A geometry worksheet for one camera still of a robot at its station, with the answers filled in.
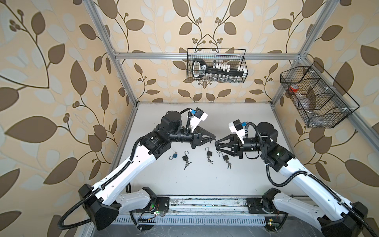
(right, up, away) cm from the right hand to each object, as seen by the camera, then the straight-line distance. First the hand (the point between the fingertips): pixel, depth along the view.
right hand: (217, 146), depth 61 cm
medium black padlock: (0, -11, +31) cm, 33 cm away
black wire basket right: (+60, +19, +22) cm, 66 cm away
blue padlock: (-23, -12, +31) cm, 40 cm away
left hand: (-1, +4, -3) cm, 5 cm away
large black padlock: (-15, -13, +30) cm, 36 cm away
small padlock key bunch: (+11, -16, +28) cm, 34 cm away
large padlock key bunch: (-14, -16, +28) cm, 35 cm away
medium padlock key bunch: (-1, -15, +30) cm, 33 cm away
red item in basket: (+50, +30, +27) cm, 64 cm away
